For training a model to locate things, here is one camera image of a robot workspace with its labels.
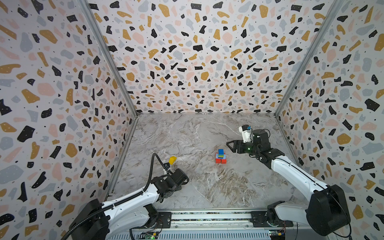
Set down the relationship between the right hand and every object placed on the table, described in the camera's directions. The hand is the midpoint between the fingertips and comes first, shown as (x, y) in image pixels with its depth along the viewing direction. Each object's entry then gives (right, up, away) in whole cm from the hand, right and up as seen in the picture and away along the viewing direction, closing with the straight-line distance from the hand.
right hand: (230, 140), depth 82 cm
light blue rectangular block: (-6, -9, +9) cm, 14 cm away
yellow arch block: (-34, -13, +13) cm, 39 cm away
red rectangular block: (-6, -13, +9) cm, 17 cm away
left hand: (-29, -23, +1) cm, 37 cm away
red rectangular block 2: (-2, -13, +10) cm, 17 cm away
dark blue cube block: (-4, -7, +5) cm, 10 cm away
